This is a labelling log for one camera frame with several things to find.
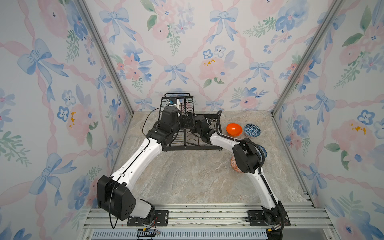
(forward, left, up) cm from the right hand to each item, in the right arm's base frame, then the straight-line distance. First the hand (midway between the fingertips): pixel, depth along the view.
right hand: (185, 117), depth 100 cm
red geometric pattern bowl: (-40, -24, +12) cm, 48 cm away
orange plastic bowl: (-2, -34, -10) cm, 36 cm away
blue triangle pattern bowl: (-2, -47, -11) cm, 48 cm away
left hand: (-14, -3, +18) cm, 23 cm away
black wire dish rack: (-9, -2, -12) cm, 15 cm away
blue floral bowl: (-20, -49, -9) cm, 54 cm away
